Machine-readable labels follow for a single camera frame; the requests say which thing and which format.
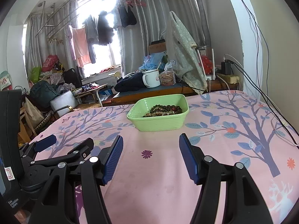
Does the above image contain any dark hanging jacket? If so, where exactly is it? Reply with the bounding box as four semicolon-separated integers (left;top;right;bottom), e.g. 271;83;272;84
97;11;114;46

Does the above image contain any dark blue folded clothing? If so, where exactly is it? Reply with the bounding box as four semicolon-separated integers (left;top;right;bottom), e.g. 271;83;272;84
114;72;146;93

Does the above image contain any white wifi router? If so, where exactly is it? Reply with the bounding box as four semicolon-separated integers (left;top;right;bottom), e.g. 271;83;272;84
196;46;216;80

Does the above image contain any pink hanging garment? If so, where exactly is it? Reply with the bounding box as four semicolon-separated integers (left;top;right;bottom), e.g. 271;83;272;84
71;27;91;68

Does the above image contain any bag of biscuits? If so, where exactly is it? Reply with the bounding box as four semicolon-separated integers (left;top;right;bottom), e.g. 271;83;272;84
159;60;176;86

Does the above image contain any green plastic tray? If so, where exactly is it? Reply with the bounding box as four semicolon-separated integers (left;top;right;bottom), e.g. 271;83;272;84
127;94;189;132

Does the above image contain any black wall cable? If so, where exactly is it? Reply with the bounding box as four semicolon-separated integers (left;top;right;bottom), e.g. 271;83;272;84
221;0;299;145

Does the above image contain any yellowed power strip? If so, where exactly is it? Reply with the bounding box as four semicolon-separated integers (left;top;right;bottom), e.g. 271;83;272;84
216;73;240;84

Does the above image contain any light blue plastic bag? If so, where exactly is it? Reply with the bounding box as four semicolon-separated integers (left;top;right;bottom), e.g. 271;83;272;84
139;52;165;71

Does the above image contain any red plastic bag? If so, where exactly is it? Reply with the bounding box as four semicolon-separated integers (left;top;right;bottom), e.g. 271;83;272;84
41;55;59;72

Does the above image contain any white enamel mug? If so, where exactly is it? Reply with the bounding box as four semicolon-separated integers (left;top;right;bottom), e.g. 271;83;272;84
142;69;161;88

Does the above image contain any pink tree-print tablecloth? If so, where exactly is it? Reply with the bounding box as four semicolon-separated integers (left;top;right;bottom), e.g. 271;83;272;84
36;91;298;223

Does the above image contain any grey window curtain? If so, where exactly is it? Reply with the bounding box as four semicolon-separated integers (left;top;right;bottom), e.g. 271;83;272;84
117;0;205;75

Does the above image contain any small folding table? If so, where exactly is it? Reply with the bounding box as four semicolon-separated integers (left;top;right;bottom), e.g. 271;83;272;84
75;84;107;107

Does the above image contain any metal clothes drying rack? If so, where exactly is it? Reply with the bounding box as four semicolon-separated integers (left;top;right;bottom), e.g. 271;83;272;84
34;0;175;39

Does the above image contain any grey dotted draped cloth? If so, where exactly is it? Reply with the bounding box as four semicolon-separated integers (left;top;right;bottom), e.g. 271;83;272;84
166;11;207;95

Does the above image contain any beaded jewelry pile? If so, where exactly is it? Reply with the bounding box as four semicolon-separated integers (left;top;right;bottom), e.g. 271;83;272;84
143;105;182;117

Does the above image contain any low wooden desk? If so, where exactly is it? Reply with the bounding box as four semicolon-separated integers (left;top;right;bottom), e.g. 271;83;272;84
111;78;240;105

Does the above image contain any black power adapter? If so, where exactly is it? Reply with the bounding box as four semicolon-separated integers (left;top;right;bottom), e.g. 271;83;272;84
221;60;232;75

